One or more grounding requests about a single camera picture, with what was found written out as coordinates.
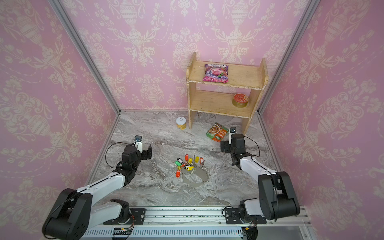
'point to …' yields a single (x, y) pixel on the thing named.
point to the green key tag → (178, 163)
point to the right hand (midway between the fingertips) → (231, 140)
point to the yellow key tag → (189, 168)
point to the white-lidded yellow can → (181, 123)
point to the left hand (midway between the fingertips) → (143, 144)
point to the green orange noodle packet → (216, 132)
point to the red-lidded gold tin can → (240, 100)
